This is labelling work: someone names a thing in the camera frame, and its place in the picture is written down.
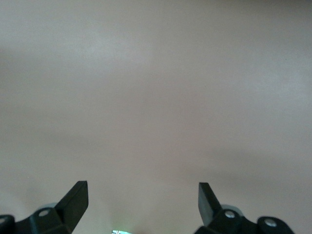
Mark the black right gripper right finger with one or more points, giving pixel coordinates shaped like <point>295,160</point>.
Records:
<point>212,214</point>

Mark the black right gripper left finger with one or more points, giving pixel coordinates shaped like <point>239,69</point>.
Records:
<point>68,212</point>

